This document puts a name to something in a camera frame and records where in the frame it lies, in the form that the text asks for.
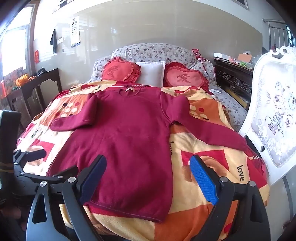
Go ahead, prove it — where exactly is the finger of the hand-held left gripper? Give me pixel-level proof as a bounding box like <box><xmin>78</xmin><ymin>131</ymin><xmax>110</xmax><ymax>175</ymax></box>
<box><xmin>22</xmin><ymin>166</ymin><xmax>79</xmax><ymax>186</ymax></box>
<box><xmin>13</xmin><ymin>149</ymin><xmax>47</xmax><ymax>172</ymax></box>

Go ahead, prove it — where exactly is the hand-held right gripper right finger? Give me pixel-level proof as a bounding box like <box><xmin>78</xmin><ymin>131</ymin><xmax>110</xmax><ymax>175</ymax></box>
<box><xmin>190</xmin><ymin>155</ymin><xmax>271</xmax><ymax>241</ymax></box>

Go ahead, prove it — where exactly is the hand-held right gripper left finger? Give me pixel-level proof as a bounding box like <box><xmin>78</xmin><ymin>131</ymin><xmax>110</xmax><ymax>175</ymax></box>
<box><xmin>26</xmin><ymin>154</ymin><xmax>107</xmax><ymax>241</ymax></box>

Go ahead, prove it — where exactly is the dark red knit sweater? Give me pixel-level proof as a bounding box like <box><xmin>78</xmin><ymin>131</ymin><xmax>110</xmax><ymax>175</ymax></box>
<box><xmin>46</xmin><ymin>85</ymin><xmax>248</xmax><ymax>223</ymax></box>

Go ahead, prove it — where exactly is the orange red printed blanket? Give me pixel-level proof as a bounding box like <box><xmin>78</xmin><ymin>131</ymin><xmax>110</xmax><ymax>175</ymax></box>
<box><xmin>16</xmin><ymin>80</ymin><xmax>271</xmax><ymax>241</ymax></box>

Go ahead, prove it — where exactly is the red printed carton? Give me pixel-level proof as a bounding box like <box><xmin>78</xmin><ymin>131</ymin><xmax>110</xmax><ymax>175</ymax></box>
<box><xmin>0</xmin><ymin>67</ymin><xmax>25</xmax><ymax>98</ymax></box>

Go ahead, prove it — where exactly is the orange basket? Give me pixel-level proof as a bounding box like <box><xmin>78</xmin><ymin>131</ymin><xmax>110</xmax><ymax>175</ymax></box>
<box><xmin>15</xmin><ymin>73</ymin><xmax>30</xmax><ymax>87</ymax></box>

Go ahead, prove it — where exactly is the dark wooden side table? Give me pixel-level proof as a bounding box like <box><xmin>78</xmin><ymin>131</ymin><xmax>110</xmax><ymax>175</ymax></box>
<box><xmin>0</xmin><ymin>68</ymin><xmax>62</xmax><ymax>130</ymax></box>

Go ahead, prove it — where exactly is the floral bed sheet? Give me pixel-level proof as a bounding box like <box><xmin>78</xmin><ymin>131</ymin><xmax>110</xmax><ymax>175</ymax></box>
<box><xmin>208</xmin><ymin>85</ymin><xmax>249</xmax><ymax>133</ymax></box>

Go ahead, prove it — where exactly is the window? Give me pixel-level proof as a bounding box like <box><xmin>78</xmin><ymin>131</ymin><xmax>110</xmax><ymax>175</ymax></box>
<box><xmin>0</xmin><ymin>5</ymin><xmax>35</xmax><ymax>77</ymax></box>

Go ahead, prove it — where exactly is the dark hanging cloth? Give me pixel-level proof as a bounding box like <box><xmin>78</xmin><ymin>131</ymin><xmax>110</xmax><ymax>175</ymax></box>
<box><xmin>50</xmin><ymin>28</ymin><xmax>57</xmax><ymax>54</ymax></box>

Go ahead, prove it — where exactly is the dark carved wooden cabinet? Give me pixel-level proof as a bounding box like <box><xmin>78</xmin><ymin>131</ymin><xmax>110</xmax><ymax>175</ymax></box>
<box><xmin>214</xmin><ymin>58</ymin><xmax>255</xmax><ymax>109</ymax></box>

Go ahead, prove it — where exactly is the red heart-shaped pillow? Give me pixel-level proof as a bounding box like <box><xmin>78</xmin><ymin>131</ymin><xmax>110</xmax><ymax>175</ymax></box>
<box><xmin>163</xmin><ymin>61</ymin><xmax>210</xmax><ymax>91</ymax></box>
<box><xmin>102</xmin><ymin>58</ymin><xmax>142</xmax><ymax>83</ymax></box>

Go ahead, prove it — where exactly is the white square pillow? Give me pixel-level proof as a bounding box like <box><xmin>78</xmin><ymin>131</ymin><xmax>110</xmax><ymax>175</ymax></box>
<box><xmin>135</xmin><ymin>61</ymin><xmax>166</xmax><ymax>87</ymax></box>

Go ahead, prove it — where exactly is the white flat box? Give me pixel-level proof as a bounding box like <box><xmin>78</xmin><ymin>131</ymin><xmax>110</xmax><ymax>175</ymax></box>
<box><xmin>214</xmin><ymin>53</ymin><xmax>238</xmax><ymax>60</ymax></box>

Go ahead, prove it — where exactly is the metal stair railing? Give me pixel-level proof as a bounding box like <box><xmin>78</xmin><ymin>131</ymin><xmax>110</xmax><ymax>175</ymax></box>
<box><xmin>262</xmin><ymin>19</ymin><xmax>296</xmax><ymax>56</ymax></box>

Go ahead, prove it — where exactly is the eye chart wall poster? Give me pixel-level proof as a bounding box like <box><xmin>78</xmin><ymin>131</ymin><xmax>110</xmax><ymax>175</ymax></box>
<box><xmin>70</xmin><ymin>16</ymin><xmax>80</xmax><ymax>48</ymax></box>

